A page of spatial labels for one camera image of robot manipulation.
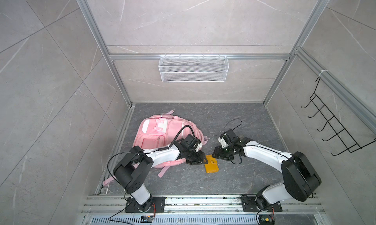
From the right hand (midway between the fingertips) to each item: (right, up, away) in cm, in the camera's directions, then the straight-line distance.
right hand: (215, 155), depth 87 cm
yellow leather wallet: (-2, -6, -2) cm, 6 cm away
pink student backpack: (-35, +14, +3) cm, 38 cm away
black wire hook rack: (+50, +15, -26) cm, 58 cm away
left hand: (-6, -2, -4) cm, 8 cm away
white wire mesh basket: (-13, +57, +13) cm, 60 cm away
